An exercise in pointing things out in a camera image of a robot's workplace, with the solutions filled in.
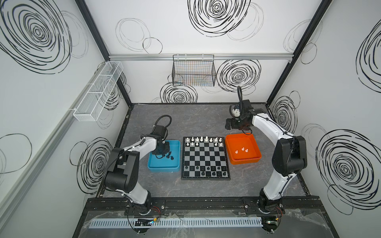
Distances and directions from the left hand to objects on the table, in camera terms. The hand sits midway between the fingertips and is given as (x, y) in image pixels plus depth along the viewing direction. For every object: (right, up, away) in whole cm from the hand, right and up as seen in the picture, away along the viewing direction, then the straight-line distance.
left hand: (166, 149), depth 94 cm
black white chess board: (+25, -4, -5) cm, 25 cm away
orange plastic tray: (+46, +4, +3) cm, 47 cm away
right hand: (+41, +15, -2) cm, 44 cm away
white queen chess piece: (+26, +7, +1) cm, 27 cm away
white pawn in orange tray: (+49, 0, 0) cm, 49 cm away
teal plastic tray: (+4, -6, -6) cm, 10 cm away
